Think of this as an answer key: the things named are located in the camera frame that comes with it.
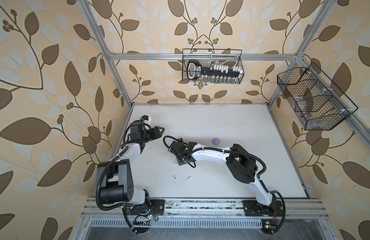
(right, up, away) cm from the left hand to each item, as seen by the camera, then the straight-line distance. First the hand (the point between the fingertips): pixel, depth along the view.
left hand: (161, 128), depth 89 cm
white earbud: (+17, -28, -5) cm, 33 cm away
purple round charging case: (+35, -9, +10) cm, 37 cm away
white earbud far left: (+9, -27, -5) cm, 29 cm away
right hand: (+13, -20, +2) cm, 24 cm away
